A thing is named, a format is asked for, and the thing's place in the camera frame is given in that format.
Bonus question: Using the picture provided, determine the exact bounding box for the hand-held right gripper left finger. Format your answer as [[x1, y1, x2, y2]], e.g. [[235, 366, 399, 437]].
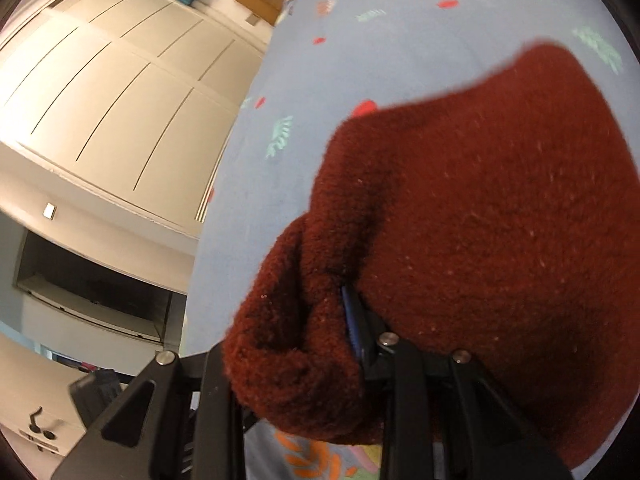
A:
[[50, 342, 261, 480]]

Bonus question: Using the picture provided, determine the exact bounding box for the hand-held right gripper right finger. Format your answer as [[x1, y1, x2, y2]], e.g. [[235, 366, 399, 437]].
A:
[[341, 285, 573, 480]]

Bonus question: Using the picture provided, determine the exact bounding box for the dark red knitted sweater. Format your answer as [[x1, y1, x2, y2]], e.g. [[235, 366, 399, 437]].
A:
[[222, 40, 640, 471]]

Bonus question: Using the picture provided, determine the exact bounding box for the dark chair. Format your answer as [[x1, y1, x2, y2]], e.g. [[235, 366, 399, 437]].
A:
[[67, 367, 132, 431]]

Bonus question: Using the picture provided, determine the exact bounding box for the white drawer cabinet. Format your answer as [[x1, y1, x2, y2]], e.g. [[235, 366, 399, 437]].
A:
[[0, 332, 91, 456]]

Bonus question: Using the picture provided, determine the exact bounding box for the blue printed blanket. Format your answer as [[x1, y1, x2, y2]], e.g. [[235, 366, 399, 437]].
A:
[[177, 0, 636, 480]]

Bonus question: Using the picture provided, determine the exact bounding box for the white wardrobe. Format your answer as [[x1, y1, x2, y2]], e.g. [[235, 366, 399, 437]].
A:
[[0, 0, 268, 226]]

